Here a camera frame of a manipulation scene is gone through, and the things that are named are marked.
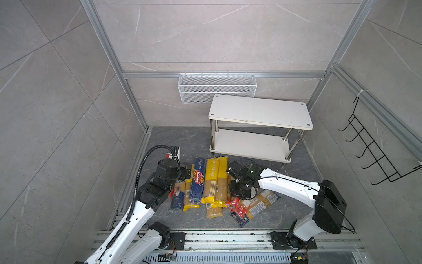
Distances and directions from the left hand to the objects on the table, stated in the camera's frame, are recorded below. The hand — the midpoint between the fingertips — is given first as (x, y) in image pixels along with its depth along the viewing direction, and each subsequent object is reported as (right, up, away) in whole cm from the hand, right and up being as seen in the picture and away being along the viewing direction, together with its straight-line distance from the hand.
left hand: (179, 158), depth 74 cm
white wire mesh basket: (+7, +41, +26) cm, 49 cm away
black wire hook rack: (+82, -2, -9) cm, 83 cm away
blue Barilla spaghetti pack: (+8, -13, +11) cm, 19 cm away
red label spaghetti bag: (+26, -20, -3) cm, 33 cm away
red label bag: (+25, -20, -3) cm, 32 cm away
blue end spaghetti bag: (+38, -24, +7) cm, 46 cm away
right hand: (+24, -19, +6) cm, 31 cm away
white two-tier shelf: (+53, +17, +45) cm, 72 cm away
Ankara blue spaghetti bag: (-2, -22, +9) cm, 24 cm away
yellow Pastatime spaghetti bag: (+14, -14, +10) cm, 22 cm away
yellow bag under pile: (+16, -26, +6) cm, 31 cm away
